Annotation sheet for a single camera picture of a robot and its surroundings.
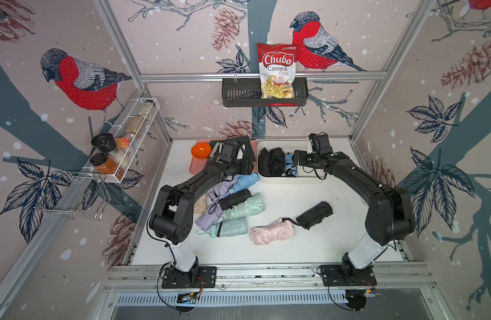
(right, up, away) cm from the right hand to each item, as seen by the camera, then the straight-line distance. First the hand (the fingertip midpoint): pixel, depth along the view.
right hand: (299, 156), depth 93 cm
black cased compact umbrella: (-31, -20, -3) cm, 37 cm away
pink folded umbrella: (-11, -30, -13) cm, 34 cm away
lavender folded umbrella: (-41, -24, -5) cm, 48 cm away
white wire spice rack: (-70, +12, -16) cm, 73 cm away
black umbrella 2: (-10, -1, +9) cm, 14 cm away
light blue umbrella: (-27, -12, +3) cm, 30 cm away
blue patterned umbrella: (-3, -6, +6) cm, 9 cm away
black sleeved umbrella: (+5, -26, -7) cm, 28 cm away
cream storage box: (+3, -10, +4) cm, 11 cm away
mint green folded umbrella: (-24, -23, -5) cm, 33 cm away
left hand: (-24, -3, -1) cm, 24 cm away
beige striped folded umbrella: (-47, -23, -3) cm, 52 cm away
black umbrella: (-16, -4, +11) cm, 20 cm away
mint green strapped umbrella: (-31, -30, -9) cm, 44 cm away
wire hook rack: (-74, -11, -34) cm, 82 cm away
